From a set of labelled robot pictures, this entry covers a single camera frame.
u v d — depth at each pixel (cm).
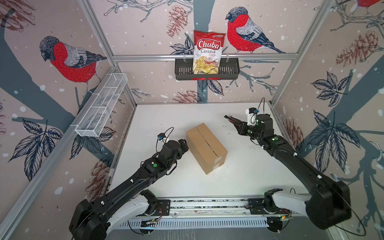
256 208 72
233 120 84
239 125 78
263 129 61
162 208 73
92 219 39
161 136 71
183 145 71
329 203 39
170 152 58
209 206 75
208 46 83
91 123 71
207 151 77
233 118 85
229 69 107
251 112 71
